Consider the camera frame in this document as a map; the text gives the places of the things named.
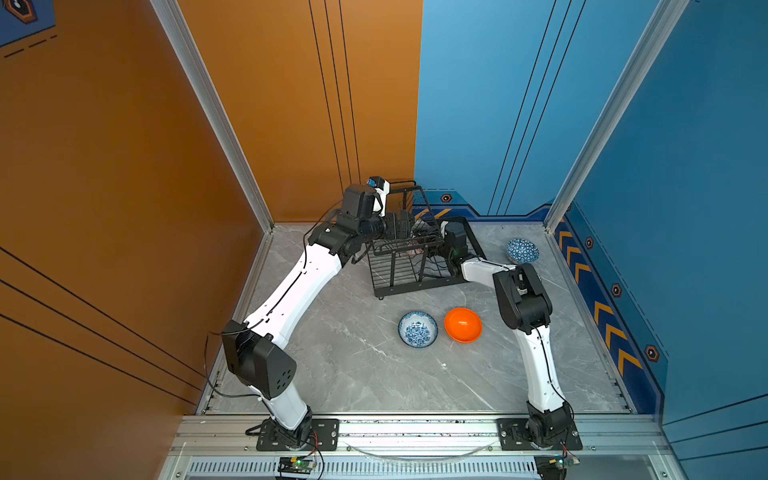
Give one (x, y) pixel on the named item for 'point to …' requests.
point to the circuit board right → (554, 467)
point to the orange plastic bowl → (462, 325)
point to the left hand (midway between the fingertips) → (400, 215)
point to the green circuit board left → (295, 465)
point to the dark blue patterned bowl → (522, 251)
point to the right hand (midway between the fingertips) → (409, 230)
